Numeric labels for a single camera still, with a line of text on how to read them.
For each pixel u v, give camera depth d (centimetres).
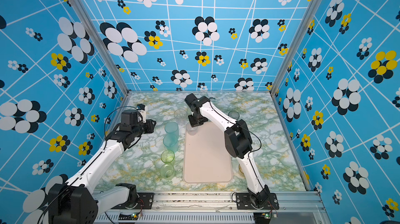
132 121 64
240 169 62
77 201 39
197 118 79
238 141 55
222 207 72
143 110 74
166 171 82
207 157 88
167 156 88
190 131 99
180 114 104
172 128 90
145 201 73
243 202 72
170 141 89
